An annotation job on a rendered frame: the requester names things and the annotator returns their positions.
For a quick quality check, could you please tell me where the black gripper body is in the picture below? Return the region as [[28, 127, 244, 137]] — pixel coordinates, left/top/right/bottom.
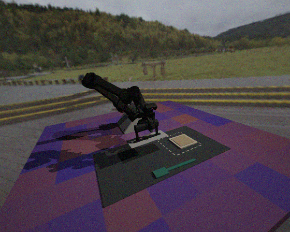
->
[[136, 101, 157, 125]]

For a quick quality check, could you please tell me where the beige square tile with dark square centre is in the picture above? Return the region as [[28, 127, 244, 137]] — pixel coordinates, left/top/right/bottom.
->
[[169, 134, 198, 149]]

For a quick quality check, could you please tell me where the black rectangular mat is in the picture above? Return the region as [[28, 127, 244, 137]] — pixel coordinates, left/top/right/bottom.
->
[[93, 126, 231, 208]]

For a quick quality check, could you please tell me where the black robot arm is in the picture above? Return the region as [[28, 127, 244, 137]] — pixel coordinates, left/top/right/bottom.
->
[[82, 72, 145, 122]]

